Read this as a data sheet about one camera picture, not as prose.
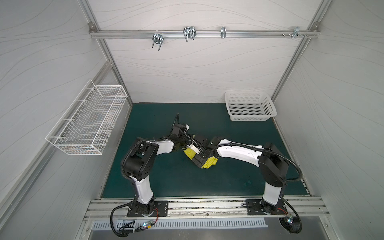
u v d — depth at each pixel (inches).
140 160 19.4
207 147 25.1
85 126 27.1
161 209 28.9
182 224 27.7
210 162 33.0
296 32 30.1
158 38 30.9
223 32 30.6
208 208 29.5
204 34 30.8
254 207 28.8
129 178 19.8
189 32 30.2
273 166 18.5
